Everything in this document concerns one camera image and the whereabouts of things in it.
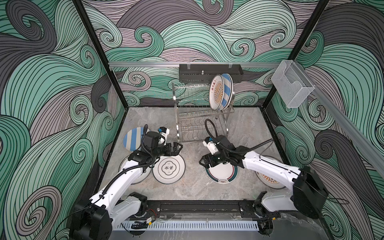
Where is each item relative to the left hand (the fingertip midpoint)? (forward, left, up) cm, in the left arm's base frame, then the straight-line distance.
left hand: (176, 145), depth 80 cm
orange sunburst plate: (+26, -22, +18) cm, 38 cm away
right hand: (-5, -16, -6) cm, 18 cm away
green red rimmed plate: (-10, -26, -13) cm, 31 cm away
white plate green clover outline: (-7, +5, -16) cm, 18 cm away
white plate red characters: (-11, +19, -15) cm, 27 cm away
